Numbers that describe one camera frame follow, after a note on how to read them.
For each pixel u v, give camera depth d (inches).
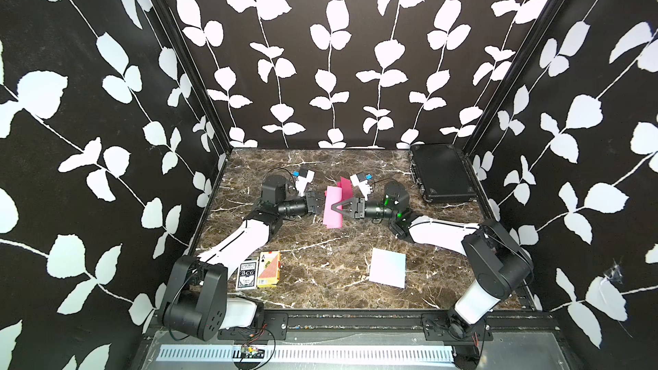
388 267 33.8
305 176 29.9
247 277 32.2
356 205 28.7
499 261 18.3
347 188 29.3
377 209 28.7
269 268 33.0
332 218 29.4
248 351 27.6
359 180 30.1
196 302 16.3
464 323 24.8
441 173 46.7
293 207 28.0
